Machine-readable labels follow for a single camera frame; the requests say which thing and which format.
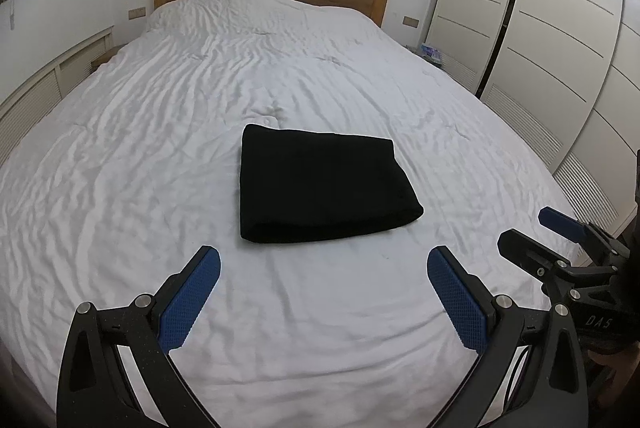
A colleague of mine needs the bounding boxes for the wall socket plate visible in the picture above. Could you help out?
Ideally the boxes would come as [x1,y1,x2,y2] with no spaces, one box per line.
[128,7,146,20]
[402,17,419,29]

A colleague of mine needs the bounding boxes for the white wardrobe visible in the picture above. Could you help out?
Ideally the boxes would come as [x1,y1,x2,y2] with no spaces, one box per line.
[425,0,639,234]

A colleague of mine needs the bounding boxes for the person's right hand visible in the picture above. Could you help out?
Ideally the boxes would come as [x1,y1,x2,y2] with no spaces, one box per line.
[588,342,639,406]

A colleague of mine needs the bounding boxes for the wooden left nightstand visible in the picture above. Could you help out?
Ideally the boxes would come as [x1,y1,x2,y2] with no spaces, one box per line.
[90,45,122,73]

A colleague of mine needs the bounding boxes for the black pants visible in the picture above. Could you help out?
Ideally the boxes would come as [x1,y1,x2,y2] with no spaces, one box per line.
[239,124,424,244]

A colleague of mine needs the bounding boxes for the blue item on nightstand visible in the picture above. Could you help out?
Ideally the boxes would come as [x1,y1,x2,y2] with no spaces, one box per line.
[418,44,442,64]

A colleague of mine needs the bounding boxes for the left wall socket plate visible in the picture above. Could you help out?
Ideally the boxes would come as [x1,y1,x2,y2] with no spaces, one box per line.
[128,7,146,20]

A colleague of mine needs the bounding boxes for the white low cabinet left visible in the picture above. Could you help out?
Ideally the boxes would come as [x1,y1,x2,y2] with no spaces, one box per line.
[0,26,114,164]

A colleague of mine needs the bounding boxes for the right wall socket plate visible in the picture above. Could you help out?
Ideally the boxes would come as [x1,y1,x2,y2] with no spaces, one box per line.
[402,17,419,29]

